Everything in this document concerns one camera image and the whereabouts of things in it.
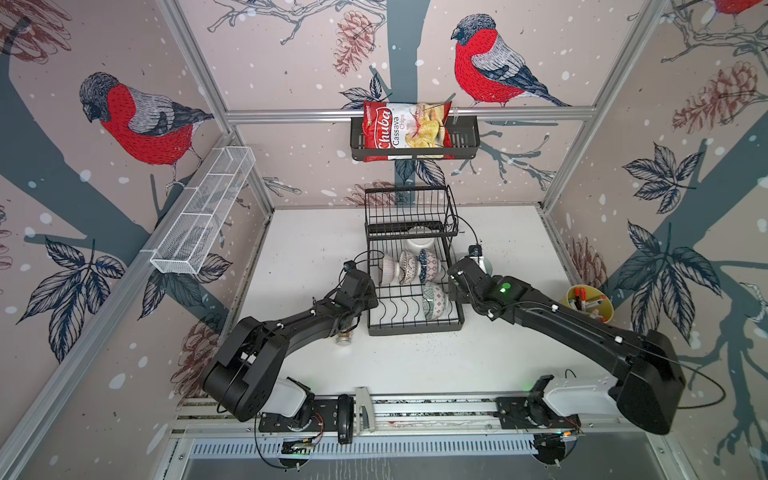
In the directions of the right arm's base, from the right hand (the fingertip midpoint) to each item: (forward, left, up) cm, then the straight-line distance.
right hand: (466, 287), depth 83 cm
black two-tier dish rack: (+22, +23, +8) cm, 32 cm away
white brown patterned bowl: (+8, +17, -2) cm, 18 cm away
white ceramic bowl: (+19, +14, -5) cm, 25 cm away
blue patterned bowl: (+9, +10, -1) cm, 14 cm away
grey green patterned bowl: (-3, +9, -3) cm, 10 cm away
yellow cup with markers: (-1, -35, -3) cm, 35 cm away
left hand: (+1, +27, -6) cm, 28 cm away
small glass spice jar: (-12, +35, -9) cm, 38 cm away
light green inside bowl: (+6, -6, +3) cm, 9 cm away
